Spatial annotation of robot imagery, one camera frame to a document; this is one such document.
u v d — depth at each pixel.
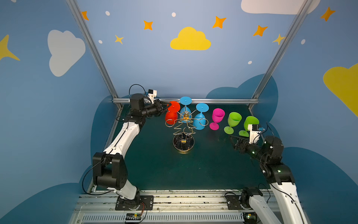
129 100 0.61
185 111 0.84
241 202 0.73
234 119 0.94
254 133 0.62
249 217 0.73
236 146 0.64
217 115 0.96
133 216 0.73
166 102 0.75
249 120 0.95
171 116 0.82
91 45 0.82
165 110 0.76
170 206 0.73
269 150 0.51
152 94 0.74
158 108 0.69
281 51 0.86
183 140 0.96
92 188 0.81
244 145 0.61
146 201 0.75
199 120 0.88
